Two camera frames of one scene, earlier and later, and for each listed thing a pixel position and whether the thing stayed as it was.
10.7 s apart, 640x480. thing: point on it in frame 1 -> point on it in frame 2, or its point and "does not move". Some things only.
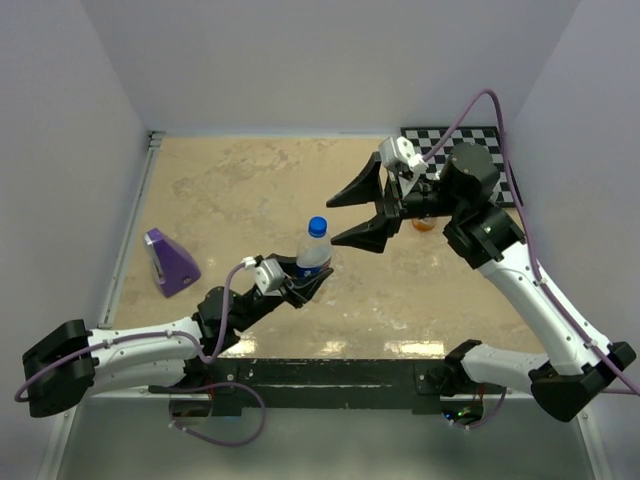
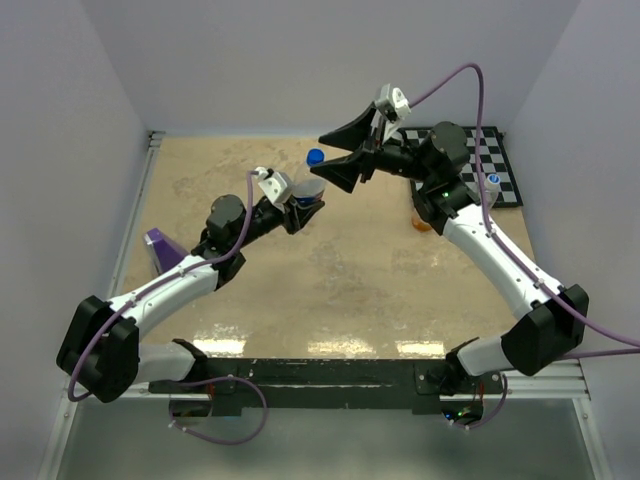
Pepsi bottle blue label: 313,256 -> 309,189
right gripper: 373,235 -> 344,172
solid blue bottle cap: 317,226 -> 315,156
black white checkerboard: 427,139 does not move
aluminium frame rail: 53,465 does not move
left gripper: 296,296 -> 296,217
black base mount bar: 318,384 does not move
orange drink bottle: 424,224 does not move
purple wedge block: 176,268 does not move
